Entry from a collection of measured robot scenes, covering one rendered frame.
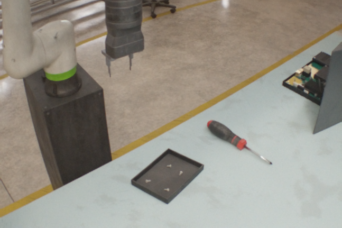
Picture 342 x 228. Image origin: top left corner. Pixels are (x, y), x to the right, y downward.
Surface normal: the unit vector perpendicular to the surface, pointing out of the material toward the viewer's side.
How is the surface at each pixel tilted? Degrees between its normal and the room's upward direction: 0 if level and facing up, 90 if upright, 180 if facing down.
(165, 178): 0
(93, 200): 0
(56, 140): 90
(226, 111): 0
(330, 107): 90
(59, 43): 85
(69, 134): 90
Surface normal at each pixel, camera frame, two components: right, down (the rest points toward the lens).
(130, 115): 0.00, -0.83
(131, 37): 0.59, 0.40
